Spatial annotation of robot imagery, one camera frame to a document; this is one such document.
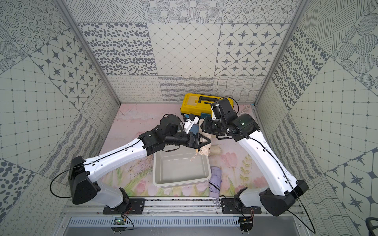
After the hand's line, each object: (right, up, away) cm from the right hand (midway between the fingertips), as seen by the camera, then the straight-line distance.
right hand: (204, 128), depth 68 cm
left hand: (+1, -3, -4) cm, 5 cm away
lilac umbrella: (+7, -30, +10) cm, 32 cm away
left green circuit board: (-42, -47, +4) cm, 63 cm away
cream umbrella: (0, -9, -3) cm, 10 cm away
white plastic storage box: (-18, -26, +20) cm, 38 cm away
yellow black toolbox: (-1, +14, +29) cm, 32 cm away
